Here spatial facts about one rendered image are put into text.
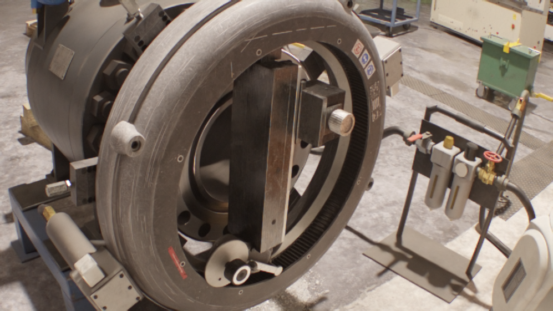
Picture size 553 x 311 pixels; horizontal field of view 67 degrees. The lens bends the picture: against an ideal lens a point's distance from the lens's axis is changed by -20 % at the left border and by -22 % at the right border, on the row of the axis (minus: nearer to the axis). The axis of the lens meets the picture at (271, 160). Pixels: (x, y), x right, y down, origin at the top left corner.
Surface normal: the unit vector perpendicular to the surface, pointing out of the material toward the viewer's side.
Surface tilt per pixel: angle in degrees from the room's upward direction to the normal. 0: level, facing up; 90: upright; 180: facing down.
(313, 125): 92
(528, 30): 90
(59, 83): 72
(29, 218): 0
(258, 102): 92
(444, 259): 0
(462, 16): 90
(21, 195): 0
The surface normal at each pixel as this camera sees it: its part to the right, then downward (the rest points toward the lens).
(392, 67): 0.70, 0.38
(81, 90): -0.63, -0.10
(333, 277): 0.10, -0.89
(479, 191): -0.71, 0.25
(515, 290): -0.99, -0.08
